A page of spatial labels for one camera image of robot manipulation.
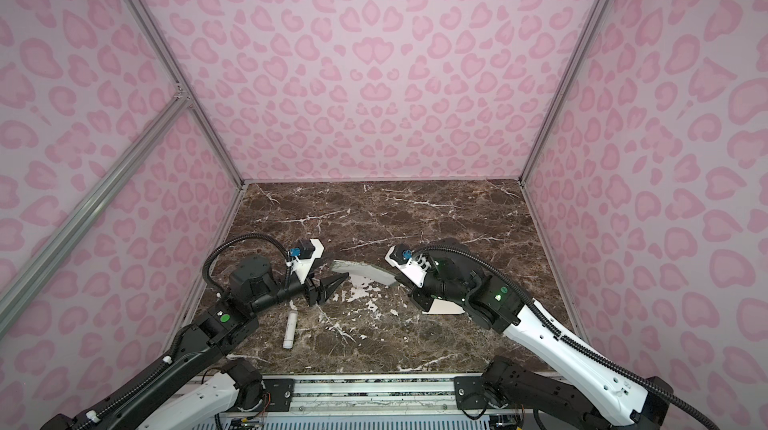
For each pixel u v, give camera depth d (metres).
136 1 0.74
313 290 0.61
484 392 0.65
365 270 0.68
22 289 0.51
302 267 0.60
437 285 0.56
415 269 0.57
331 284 0.62
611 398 0.39
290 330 0.82
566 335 0.42
